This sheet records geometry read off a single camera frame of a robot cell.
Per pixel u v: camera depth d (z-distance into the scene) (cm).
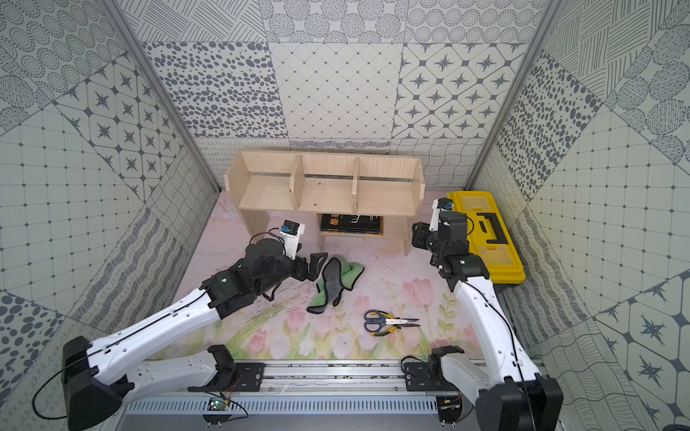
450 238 56
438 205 69
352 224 92
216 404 71
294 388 73
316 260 65
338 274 87
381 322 83
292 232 62
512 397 37
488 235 85
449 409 73
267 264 54
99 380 39
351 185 78
